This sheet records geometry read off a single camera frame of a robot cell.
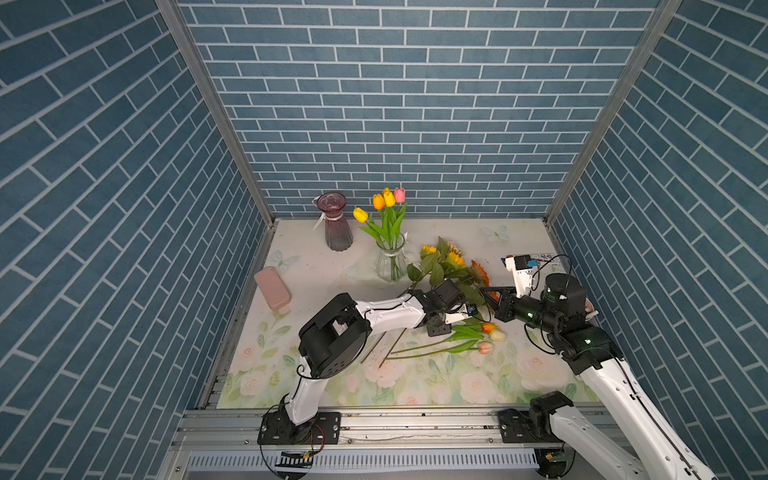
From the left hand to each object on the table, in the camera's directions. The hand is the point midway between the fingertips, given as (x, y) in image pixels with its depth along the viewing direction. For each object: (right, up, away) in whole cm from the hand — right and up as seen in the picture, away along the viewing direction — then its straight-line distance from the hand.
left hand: (448, 320), depth 91 cm
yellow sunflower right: (+4, +17, +11) cm, 21 cm away
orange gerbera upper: (+12, +13, +7) cm, 19 cm away
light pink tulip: (+10, -6, -6) cm, 13 cm away
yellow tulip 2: (-18, +36, -6) cm, 41 cm away
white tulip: (+4, -3, -2) cm, 5 cm away
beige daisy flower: (+4, +22, +14) cm, 26 cm away
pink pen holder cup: (+39, +5, -8) cm, 40 cm away
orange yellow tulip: (-19, +40, -3) cm, 44 cm away
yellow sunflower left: (-5, +20, +11) cm, 23 cm away
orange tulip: (-21, +35, -8) cm, 42 cm away
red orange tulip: (+12, -2, -2) cm, 12 cm away
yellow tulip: (-25, +31, -8) cm, 41 cm away
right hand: (+6, +12, -19) cm, 23 cm away
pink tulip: (-15, +37, -4) cm, 40 cm away
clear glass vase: (-20, +17, +5) cm, 27 cm away
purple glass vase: (-37, +28, +13) cm, 48 cm away
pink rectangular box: (-58, +9, +9) cm, 59 cm away
